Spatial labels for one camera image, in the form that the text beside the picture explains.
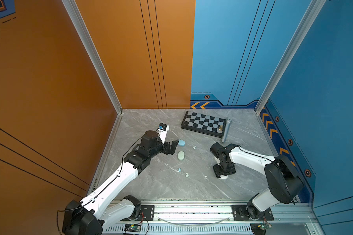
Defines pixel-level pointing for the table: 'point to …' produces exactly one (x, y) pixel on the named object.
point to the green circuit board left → (133, 227)
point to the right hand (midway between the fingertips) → (220, 175)
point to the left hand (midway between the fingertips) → (170, 137)
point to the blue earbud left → (179, 170)
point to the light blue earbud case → (181, 143)
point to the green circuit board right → (264, 226)
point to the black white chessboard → (203, 124)
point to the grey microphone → (229, 120)
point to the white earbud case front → (222, 177)
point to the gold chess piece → (220, 128)
